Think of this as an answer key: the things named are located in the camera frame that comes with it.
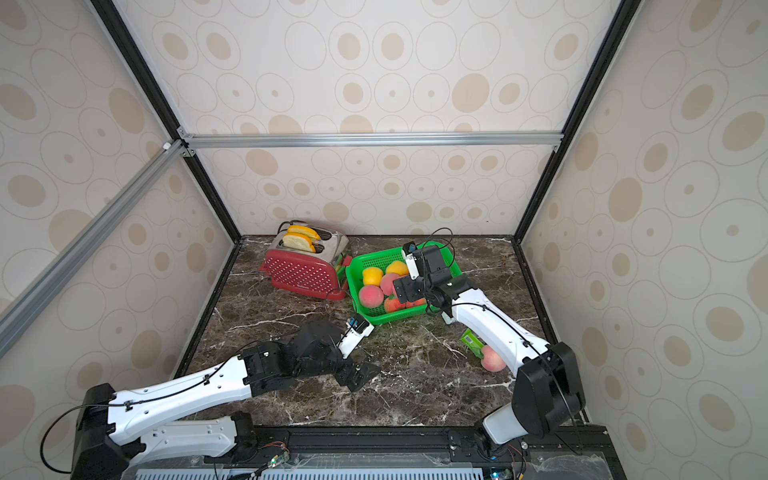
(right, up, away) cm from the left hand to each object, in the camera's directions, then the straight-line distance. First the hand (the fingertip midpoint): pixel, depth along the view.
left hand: (375, 361), depth 69 cm
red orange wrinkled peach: (+4, +10, +23) cm, 26 cm away
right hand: (+8, +17, +15) cm, 25 cm away
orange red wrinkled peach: (+8, +12, +8) cm, 17 cm away
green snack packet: (+28, 0, +22) cm, 36 cm away
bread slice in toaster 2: (-25, +29, +23) cm, 45 cm away
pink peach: (+2, +16, +28) cm, 32 cm away
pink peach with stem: (-2, +13, +20) cm, 24 cm away
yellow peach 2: (+6, +22, +33) cm, 40 cm away
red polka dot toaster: (-21, +20, +23) cm, 36 cm away
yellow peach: (-3, +19, +31) cm, 36 cm away
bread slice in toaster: (-25, +34, +25) cm, 49 cm away
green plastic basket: (0, +8, +19) cm, 20 cm away
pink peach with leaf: (+32, -4, +14) cm, 35 cm away
